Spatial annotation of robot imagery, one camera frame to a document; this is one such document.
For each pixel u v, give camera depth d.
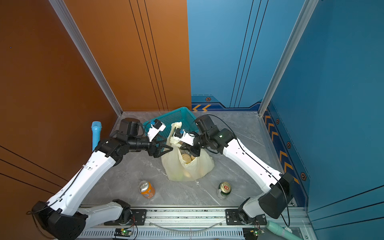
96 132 0.79
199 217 0.75
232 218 0.72
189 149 0.63
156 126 0.60
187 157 0.89
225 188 0.72
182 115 1.12
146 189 0.72
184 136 0.59
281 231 0.67
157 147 0.60
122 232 0.71
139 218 0.74
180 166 0.72
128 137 0.54
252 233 0.70
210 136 0.55
